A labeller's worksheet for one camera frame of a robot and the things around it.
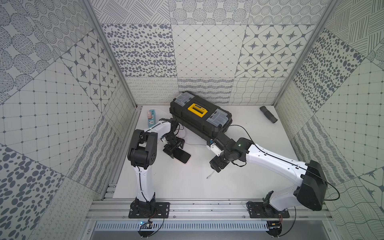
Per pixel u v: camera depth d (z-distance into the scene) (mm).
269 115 1120
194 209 752
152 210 659
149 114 1063
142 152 547
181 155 1009
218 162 689
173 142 839
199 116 921
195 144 948
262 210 662
